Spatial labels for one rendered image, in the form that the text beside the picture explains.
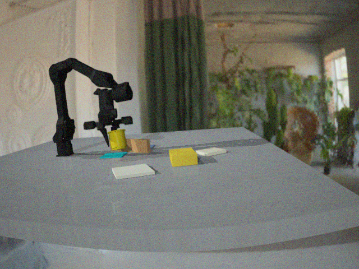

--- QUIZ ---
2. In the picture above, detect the yellow rectangular block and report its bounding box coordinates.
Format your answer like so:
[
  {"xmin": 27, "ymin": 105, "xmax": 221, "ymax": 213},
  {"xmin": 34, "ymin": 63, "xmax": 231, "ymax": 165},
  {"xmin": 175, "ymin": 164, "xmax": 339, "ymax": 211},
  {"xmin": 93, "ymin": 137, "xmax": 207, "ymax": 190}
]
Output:
[{"xmin": 169, "ymin": 148, "xmax": 198, "ymax": 166}]

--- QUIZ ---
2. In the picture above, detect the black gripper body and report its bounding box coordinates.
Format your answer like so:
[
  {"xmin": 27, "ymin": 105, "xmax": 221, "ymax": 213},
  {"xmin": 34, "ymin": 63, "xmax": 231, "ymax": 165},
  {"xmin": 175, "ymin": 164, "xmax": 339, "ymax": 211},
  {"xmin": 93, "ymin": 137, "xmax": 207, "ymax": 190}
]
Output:
[{"xmin": 84, "ymin": 104, "xmax": 133, "ymax": 130}]

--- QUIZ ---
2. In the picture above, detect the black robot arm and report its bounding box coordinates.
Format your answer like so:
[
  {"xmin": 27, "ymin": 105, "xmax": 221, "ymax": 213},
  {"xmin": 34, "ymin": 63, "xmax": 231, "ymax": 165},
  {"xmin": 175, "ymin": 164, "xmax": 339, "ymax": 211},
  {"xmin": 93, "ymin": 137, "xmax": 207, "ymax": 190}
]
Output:
[{"xmin": 49, "ymin": 58, "xmax": 133, "ymax": 157}]

